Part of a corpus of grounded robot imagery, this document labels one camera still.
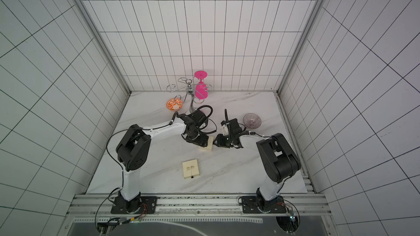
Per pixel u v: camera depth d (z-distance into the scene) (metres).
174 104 1.10
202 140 0.81
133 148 0.50
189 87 0.82
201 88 0.95
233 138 0.74
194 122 0.70
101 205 0.69
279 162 0.46
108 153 0.50
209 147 0.88
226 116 0.77
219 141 0.81
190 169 0.81
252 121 1.01
